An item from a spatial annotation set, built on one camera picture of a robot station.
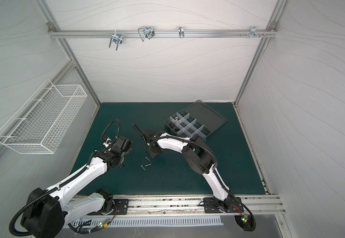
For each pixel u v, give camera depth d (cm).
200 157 54
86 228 68
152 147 68
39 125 68
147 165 88
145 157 91
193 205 75
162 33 77
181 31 78
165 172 85
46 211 39
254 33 77
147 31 77
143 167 86
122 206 74
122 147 65
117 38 80
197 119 104
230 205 64
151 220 70
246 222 72
